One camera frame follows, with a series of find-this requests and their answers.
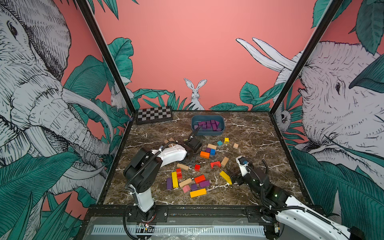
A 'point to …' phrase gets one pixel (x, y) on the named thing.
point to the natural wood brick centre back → (210, 146)
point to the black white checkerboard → (148, 115)
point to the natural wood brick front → (187, 182)
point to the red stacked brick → (179, 174)
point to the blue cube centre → (213, 152)
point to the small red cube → (197, 167)
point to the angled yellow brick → (226, 177)
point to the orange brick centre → (205, 154)
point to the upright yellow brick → (174, 179)
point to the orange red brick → (200, 179)
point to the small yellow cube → (226, 139)
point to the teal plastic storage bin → (210, 124)
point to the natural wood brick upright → (224, 161)
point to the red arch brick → (213, 163)
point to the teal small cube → (219, 143)
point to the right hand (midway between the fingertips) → (233, 163)
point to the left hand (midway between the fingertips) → (190, 158)
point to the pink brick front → (186, 188)
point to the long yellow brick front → (199, 192)
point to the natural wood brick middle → (183, 166)
